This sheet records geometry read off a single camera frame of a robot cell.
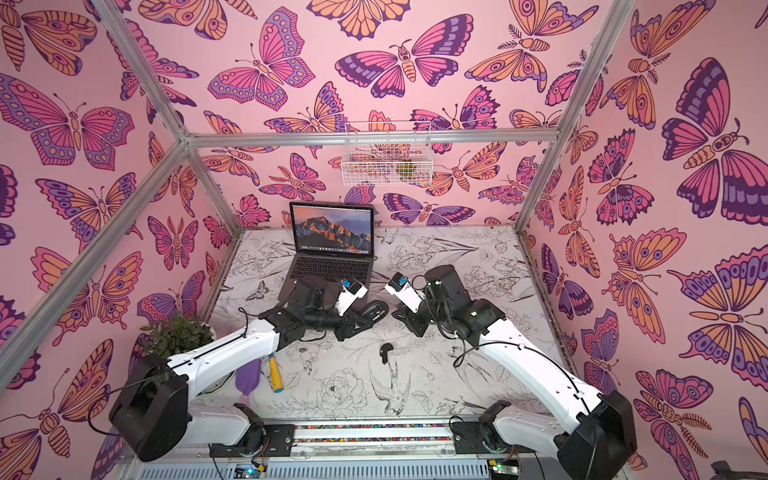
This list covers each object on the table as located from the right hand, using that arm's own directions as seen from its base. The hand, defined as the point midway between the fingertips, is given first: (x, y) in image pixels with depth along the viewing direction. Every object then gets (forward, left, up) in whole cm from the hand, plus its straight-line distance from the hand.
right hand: (400, 306), depth 76 cm
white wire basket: (+48, +4, +14) cm, 50 cm away
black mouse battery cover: (-4, +4, -19) cm, 20 cm away
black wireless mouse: (-1, +6, -1) cm, 6 cm away
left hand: (-1, +7, -5) cm, 9 cm away
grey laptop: (+35, +26, -14) cm, 46 cm away
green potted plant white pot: (-8, +55, -2) cm, 56 cm away
